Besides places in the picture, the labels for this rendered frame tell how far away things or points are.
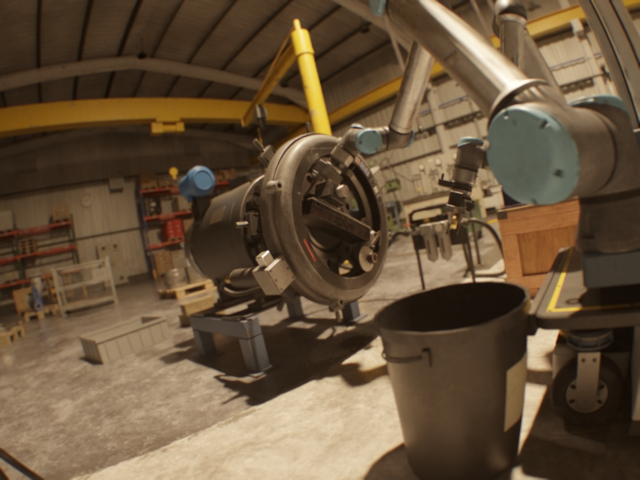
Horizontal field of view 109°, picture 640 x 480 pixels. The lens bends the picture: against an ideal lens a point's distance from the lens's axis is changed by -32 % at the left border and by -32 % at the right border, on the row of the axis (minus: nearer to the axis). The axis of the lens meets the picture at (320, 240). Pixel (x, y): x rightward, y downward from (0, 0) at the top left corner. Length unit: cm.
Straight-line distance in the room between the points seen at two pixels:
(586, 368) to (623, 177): 38
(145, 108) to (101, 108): 172
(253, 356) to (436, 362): 104
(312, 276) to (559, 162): 96
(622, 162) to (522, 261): 127
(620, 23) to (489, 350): 73
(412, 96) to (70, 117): 1217
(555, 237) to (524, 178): 130
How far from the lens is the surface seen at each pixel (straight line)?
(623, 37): 86
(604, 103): 67
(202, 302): 290
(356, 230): 143
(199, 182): 184
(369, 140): 123
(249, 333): 146
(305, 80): 570
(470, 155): 122
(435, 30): 74
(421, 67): 110
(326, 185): 128
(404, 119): 122
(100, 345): 240
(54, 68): 1320
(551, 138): 48
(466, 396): 59
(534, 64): 135
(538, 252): 182
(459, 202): 118
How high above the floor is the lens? 56
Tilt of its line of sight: 2 degrees down
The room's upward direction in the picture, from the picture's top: 12 degrees counter-clockwise
